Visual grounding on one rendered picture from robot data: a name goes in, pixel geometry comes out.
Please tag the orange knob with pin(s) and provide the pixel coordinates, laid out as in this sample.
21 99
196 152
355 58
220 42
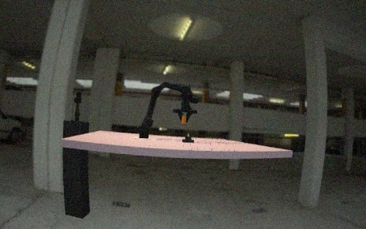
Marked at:
183 120

